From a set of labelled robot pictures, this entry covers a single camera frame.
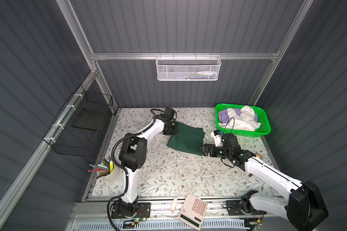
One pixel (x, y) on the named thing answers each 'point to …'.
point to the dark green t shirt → (188, 138)
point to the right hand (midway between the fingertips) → (205, 149)
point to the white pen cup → (108, 172)
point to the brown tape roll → (260, 155)
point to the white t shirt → (245, 121)
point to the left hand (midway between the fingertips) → (177, 132)
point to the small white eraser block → (173, 206)
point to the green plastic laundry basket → (264, 127)
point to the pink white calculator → (193, 211)
